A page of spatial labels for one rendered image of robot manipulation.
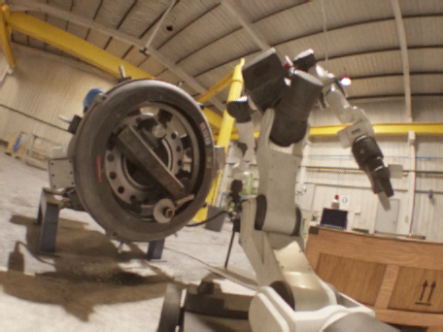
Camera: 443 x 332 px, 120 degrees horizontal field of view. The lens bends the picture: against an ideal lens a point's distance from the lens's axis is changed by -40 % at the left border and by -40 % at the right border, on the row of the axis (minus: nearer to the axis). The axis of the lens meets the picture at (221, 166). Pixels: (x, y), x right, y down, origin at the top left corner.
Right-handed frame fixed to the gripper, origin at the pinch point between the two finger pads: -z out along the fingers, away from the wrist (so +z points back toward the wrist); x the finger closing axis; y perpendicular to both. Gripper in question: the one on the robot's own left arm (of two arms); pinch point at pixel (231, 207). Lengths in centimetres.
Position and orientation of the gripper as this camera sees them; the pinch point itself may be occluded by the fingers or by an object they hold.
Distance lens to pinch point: 147.6
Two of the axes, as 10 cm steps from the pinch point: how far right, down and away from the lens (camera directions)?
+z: 2.3, -9.6, 1.8
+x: -7.7, -0.6, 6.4
